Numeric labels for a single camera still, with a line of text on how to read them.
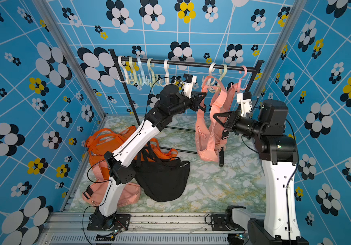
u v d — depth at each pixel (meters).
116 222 0.72
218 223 0.73
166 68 0.63
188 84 0.59
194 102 0.60
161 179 0.87
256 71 0.58
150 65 0.64
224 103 0.56
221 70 0.63
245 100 0.50
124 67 0.68
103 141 1.05
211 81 0.69
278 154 0.36
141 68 0.99
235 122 0.47
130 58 0.64
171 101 0.54
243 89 0.66
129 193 0.78
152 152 0.91
